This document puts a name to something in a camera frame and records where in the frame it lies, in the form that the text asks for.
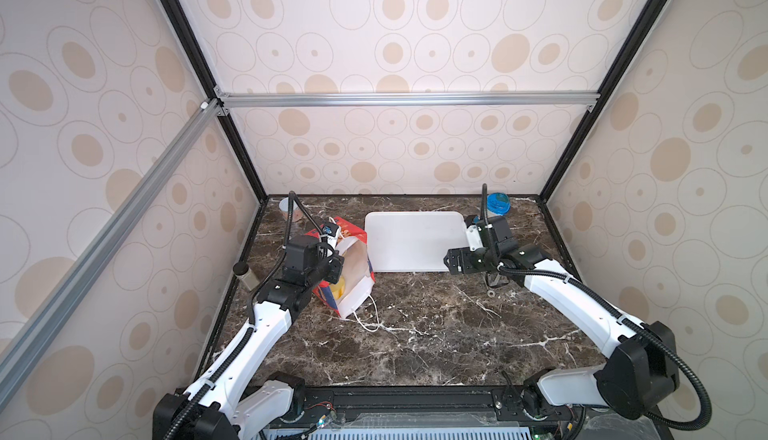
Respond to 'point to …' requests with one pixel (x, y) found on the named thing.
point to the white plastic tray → (412, 241)
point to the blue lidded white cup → (498, 203)
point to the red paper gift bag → (358, 272)
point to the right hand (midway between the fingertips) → (460, 256)
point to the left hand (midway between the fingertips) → (343, 247)
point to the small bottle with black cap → (242, 270)
